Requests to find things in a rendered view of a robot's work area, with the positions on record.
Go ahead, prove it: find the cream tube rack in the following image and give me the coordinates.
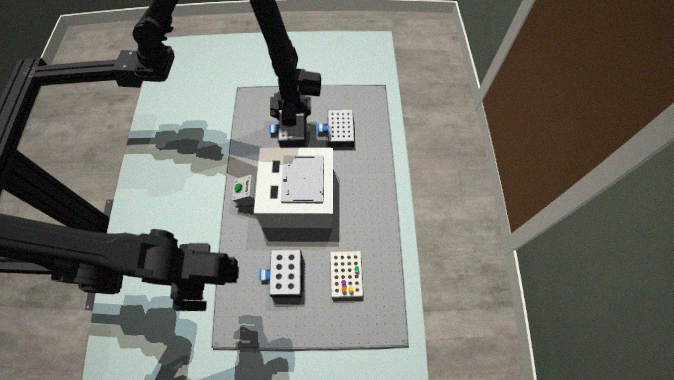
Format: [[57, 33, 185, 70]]
[[331, 251, 363, 298]]

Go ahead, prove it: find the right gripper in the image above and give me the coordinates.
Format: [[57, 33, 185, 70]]
[[170, 243, 211, 311]]

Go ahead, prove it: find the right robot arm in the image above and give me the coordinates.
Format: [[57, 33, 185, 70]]
[[0, 213, 239, 292]]

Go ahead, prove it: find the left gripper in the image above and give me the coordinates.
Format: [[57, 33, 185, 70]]
[[270, 92, 311, 120]]

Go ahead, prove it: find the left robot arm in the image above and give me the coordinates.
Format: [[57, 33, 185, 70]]
[[132, 0, 321, 127]]

